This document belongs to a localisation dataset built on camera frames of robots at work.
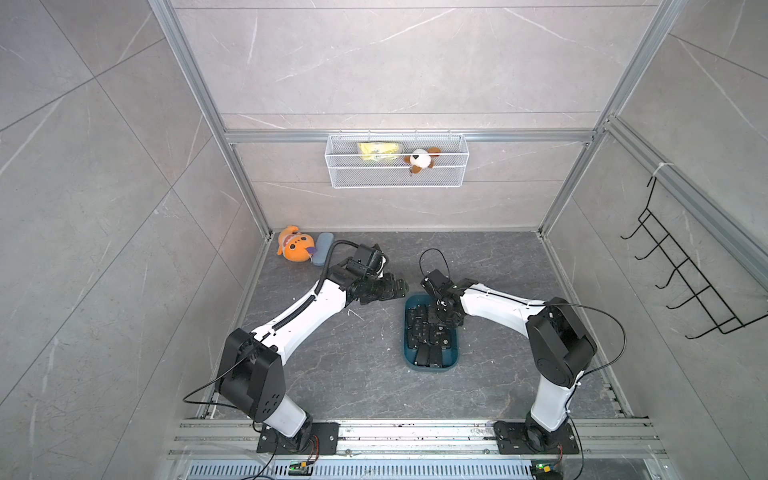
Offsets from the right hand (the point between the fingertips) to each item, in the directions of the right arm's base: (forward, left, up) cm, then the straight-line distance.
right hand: (438, 320), depth 93 cm
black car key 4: (-11, +6, 0) cm, 12 cm away
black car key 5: (-11, +2, -1) cm, 11 cm away
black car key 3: (-7, -1, 0) cm, 7 cm away
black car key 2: (-6, +8, 0) cm, 10 cm away
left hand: (+3, +13, +15) cm, 20 cm away
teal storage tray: (-11, -3, -2) cm, 11 cm away
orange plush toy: (+26, +49, +7) cm, 56 cm away
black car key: (+1, +8, 0) cm, 8 cm away
